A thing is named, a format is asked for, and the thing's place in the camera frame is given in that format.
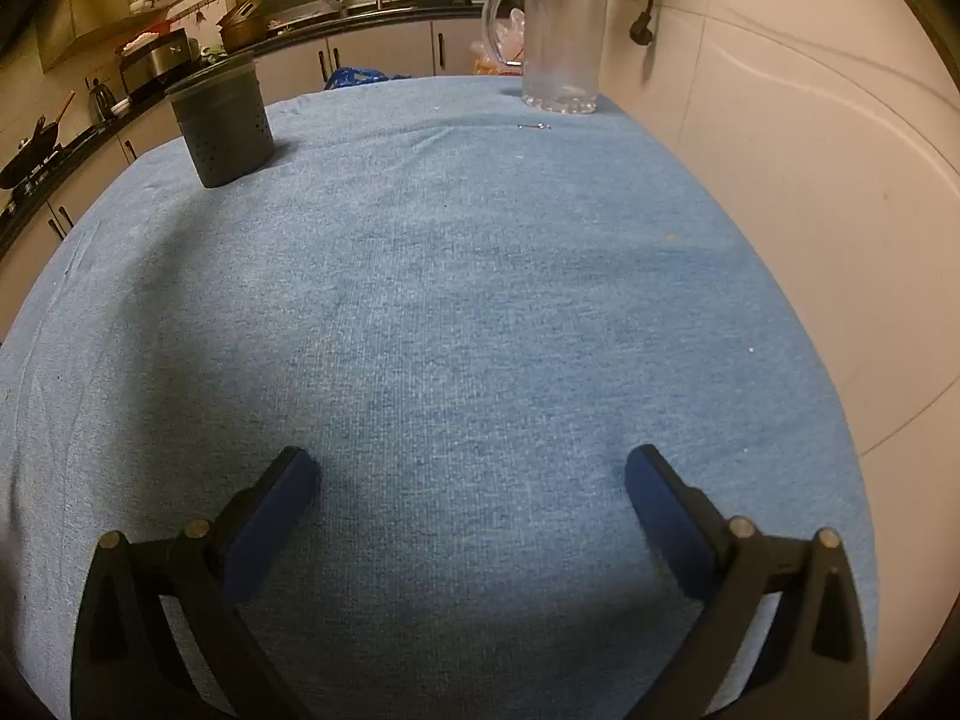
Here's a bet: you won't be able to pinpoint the clear glass mug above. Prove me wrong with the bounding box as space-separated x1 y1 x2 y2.
481 0 610 116

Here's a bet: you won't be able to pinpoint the steel sink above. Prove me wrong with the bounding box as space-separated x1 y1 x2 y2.
277 0 413 27

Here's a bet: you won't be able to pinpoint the blue plastic bag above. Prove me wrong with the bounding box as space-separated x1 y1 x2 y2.
324 66 410 91

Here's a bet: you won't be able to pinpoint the open wall cabinet with dishes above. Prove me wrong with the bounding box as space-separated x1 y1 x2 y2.
36 0 226 72

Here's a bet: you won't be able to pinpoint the dark perforated utensil holder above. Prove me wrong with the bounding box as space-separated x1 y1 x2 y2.
165 52 275 190

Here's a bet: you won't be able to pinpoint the red basin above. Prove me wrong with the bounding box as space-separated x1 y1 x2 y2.
116 21 188 53

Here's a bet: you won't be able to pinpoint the black kitchen countertop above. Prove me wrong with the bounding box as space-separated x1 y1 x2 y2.
0 0 496 256

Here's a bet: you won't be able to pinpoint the black wok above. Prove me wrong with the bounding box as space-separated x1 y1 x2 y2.
0 90 77 190

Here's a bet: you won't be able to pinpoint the blue tablecloth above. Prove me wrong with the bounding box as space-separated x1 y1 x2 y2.
0 75 878 720

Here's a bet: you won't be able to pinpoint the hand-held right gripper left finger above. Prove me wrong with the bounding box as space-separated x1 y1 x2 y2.
71 446 323 720

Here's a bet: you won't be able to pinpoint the silver countertop oven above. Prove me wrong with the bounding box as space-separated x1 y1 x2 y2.
118 30 197 98

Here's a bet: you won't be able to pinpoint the dark kettle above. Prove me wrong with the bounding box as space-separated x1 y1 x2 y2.
86 79 121 125

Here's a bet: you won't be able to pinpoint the beige lower kitchen cabinets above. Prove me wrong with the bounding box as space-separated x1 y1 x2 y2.
0 15 496 346

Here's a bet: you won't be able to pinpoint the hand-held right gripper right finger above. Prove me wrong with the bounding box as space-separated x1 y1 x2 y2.
625 444 871 720

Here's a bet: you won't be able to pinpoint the brown pot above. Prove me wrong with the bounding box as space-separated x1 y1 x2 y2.
216 0 269 53

